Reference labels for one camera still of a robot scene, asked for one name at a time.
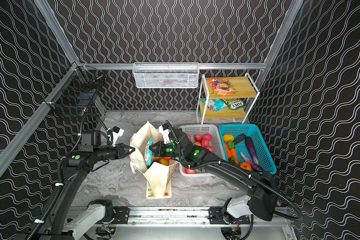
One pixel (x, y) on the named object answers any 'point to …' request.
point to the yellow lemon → (163, 161)
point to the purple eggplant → (250, 145)
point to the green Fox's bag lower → (235, 103)
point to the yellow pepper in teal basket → (227, 137)
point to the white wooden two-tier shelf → (229, 97)
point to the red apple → (189, 171)
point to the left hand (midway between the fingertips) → (136, 149)
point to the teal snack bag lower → (215, 105)
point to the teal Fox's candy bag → (148, 153)
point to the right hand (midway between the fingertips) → (148, 148)
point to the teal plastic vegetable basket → (251, 130)
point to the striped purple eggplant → (254, 166)
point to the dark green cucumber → (239, 138)
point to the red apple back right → (208, 136)
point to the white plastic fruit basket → (217, 143)
